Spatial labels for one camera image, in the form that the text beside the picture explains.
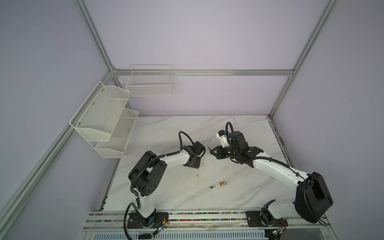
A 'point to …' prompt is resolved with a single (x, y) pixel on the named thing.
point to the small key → (211, 187)
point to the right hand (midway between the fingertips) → (210, 151)
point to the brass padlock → (222, 183)
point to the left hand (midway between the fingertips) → (192, 164)
